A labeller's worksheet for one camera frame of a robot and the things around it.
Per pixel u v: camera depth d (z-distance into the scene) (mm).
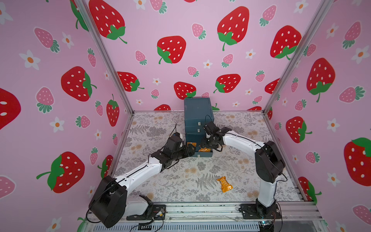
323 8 691
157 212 720
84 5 676
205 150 954
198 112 906
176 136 766
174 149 647
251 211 729
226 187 819
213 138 683
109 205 408
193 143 985
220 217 731
